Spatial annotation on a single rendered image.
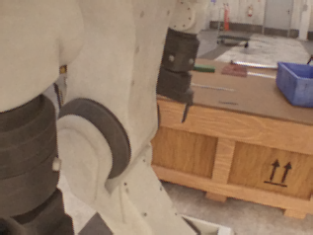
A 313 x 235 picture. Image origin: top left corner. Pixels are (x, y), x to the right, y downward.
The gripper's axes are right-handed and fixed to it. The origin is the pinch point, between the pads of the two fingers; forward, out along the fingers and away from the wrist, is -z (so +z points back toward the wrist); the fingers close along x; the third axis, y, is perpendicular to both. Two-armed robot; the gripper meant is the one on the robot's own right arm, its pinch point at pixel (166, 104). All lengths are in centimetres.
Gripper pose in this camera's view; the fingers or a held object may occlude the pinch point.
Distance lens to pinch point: 60.3
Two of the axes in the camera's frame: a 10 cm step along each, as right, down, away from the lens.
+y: -4.0, 4.1, -8.2
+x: -9.0, -3.5, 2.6
